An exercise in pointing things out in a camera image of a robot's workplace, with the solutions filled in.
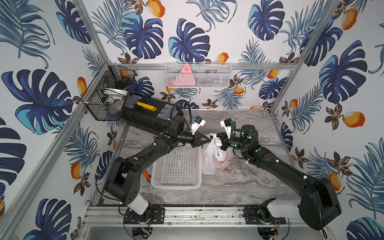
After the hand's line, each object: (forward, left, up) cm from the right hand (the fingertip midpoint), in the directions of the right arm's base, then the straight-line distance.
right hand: (212, 134), depth 77 cm
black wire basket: (+25, +62, +6) cm, 67 cm away
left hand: (-3, +2, +1) cm, 3 cm away
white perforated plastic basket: (-8, +17, -23) cm, 30 cm away
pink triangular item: (+32, +15, +12) cm, 37 cm away
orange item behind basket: (-13, +36, -22) cm, 45 cm away
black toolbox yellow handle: (+22, +43, -5) cm, 48 cm away
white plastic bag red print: (-11, -1, -6) cm, 12 cm away
